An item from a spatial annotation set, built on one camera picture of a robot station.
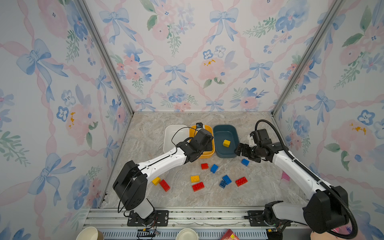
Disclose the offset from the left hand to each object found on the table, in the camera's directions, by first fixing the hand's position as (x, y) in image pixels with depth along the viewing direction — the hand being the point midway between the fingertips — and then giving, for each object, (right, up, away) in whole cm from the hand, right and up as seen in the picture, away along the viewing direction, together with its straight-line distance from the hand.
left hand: (210, 140), depth 82 cm
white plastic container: (-18, +3, -15) cm, 23 cm away
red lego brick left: (-25, -25, +1) cm, 35 cm away
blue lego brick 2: (+23, -15, +12) cm, 30 cm away
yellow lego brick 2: (-30, -23, +1) cm, 38 cm away
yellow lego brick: (-8, -23, +4) cm, 25 cm away
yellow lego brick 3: (+13, -4, +18) cm, 22 cm away
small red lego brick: (-2, -17, +11) cm, 20 cm away
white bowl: (-12, -45, -10) cm, 47 cm away
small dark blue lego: (+7, -25, +2) cm, 26 cm away
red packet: (+7, -41, -16) cm, 45 cm away
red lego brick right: (+18, -24, +3) cm, 30 cm away
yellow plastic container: (+1, +6, +21) cm, 22 cm away
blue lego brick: (+3, -18, +8) cm, 19 cm away
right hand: (+18, -7, +2) cm, 19 cm away
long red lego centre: (-7, -26, +1) cm, 27 cm away
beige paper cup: (-53, -38, -19) cm, 68 cm away
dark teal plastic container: (+13, 0, +21) cm, 25 cm away
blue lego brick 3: (+10, -23, +3) cm, 25 cm away
